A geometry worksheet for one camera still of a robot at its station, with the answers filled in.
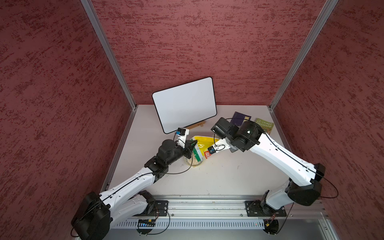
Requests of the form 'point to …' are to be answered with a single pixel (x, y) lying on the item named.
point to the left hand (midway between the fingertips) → (195, 143)
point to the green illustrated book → (267, 126)
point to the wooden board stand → (200, 124)
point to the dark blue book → (238, 122)
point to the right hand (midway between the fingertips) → (232, 133)
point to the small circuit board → (146, 222)
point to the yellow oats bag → (203, 143)
